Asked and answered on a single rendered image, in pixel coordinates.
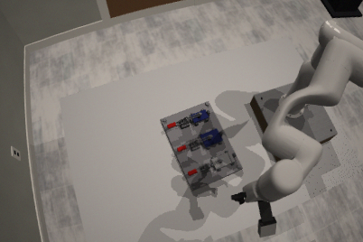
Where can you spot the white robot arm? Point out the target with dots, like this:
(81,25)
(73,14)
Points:
(340,61)

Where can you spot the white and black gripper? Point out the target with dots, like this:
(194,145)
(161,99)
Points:
(249,193)

